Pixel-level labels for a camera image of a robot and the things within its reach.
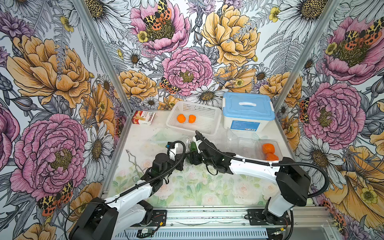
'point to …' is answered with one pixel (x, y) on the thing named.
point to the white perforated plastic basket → (208, 120)
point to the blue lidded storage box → (247, 111)
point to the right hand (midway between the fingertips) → (191, 157)
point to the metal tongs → (128, 152)
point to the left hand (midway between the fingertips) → (186, 158)
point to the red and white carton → (142, 117)
